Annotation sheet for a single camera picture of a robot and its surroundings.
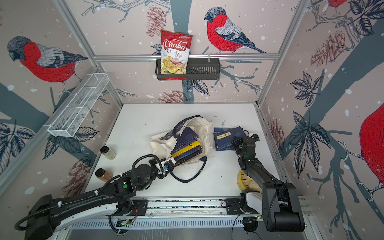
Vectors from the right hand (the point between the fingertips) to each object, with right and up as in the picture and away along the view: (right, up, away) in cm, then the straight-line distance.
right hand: (231, 134), depth 89 cm
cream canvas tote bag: (-39, -2, -11) cm, 40 cm away
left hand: (-35, -8, -14) cm, 38 cm away
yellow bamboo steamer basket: (+5, -25, -10) cm, 27 cm away
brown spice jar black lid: (-71, -19, -13) cm, 74 cm away
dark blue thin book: (-4, -2, +5) cm, 7 cm away
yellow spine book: (-34, -11, -4) cm, 36 cm away
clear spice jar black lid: (-74, -10, -4) cm, 74 cm away
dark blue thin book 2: (-27, -2, +3) cm, 27 cm away
